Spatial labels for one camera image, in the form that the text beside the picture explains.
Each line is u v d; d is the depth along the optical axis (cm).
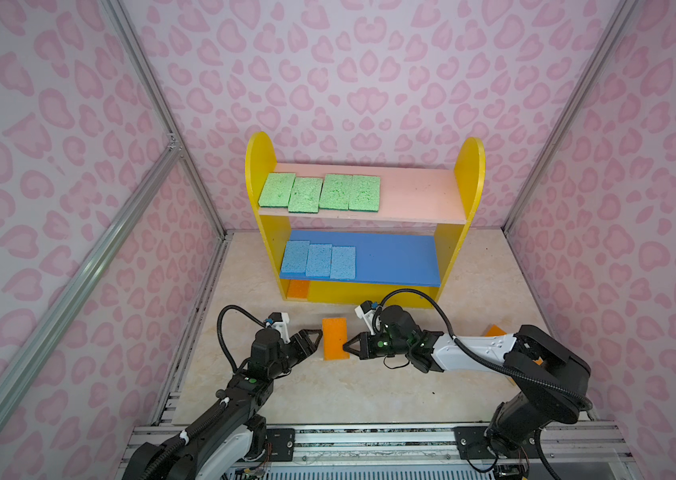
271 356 66
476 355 51
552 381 45
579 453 72
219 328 65
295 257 93
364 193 70
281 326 78
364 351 72
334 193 70
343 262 90
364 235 118
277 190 71
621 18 69
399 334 68
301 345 74
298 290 100
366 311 78
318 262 90
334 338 80
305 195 71
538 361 50
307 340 75
